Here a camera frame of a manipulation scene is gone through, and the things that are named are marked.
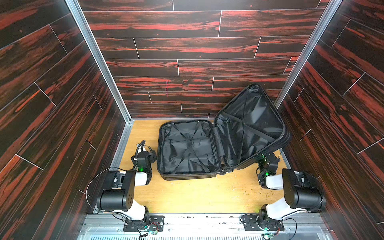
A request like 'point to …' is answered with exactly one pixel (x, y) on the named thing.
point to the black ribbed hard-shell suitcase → (248, 127)
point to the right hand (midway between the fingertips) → (262, 148)
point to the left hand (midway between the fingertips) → (145, 151)
